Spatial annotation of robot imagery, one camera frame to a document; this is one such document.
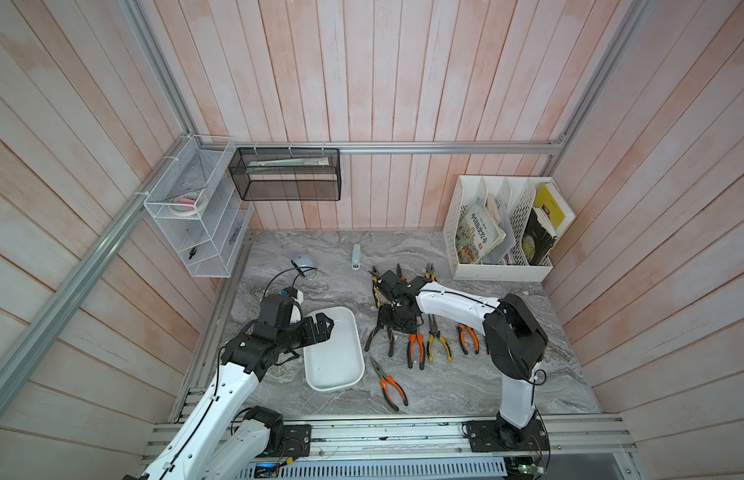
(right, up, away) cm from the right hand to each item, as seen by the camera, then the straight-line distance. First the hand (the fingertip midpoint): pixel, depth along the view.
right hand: (386, 326), depth 91 cm
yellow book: (+52, +41, +3) cm, 66 cm away
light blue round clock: (-27, +20, +10) cm, 35 cm away
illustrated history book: (+31, +29, +7) cm, 43 cm away
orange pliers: (+1, -4, -1) cm, 5 cm away
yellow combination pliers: (+17, +15, +16) cm, 28 cm away
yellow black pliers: (+15, -2, +1) cm, 15 cm away
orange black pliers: (+10, -6, -3) cm, 12 cm away
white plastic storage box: (-15, -10, -5) cm, 18 cm away
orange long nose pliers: (-1, -14, -10) cm, 17 cm away
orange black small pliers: (+6, +16, +15) cm, 22 cm away
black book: (+50, +28, +4) cm, 58 cm away
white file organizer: (+38, +31, +3) cm, 50 cm away
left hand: (-19, +2, -14) cm, 24 cm away
